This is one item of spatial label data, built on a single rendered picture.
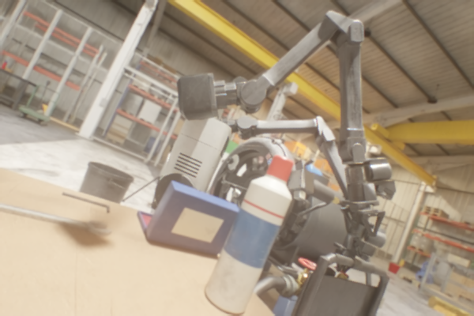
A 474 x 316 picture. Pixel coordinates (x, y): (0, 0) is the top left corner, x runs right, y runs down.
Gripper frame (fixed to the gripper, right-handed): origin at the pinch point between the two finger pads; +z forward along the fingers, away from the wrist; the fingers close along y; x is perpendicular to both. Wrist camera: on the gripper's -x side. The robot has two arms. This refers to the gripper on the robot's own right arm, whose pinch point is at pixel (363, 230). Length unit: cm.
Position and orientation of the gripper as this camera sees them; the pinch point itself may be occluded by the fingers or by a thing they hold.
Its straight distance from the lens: 84.8
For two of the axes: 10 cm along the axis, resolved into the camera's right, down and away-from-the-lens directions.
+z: 1.1, 9.9, -1.0
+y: 0.2, 0.9, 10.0
